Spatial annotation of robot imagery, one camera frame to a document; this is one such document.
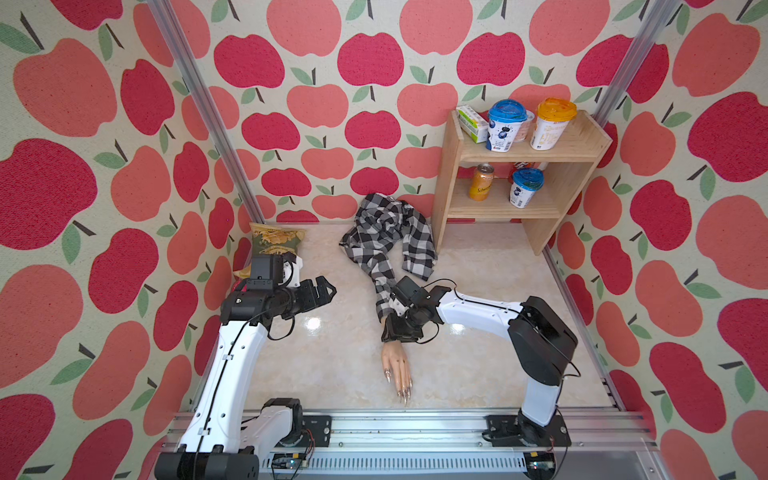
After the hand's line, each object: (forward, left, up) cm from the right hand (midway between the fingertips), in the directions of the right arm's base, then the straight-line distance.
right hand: (386, 344), depth 86 cm
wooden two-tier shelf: (+49, -52, +29) cm, 78 cm away
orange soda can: (+45, -26, +25) cm, 58 cm away
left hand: (+2, +16, +19) cm, 25 cm away
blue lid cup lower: (+44, -39, +27) cm, 65 cm away
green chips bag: (+32, +45, +6) cm, 55 cm away
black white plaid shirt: (+45, +6, +5) cm, 46 cm away
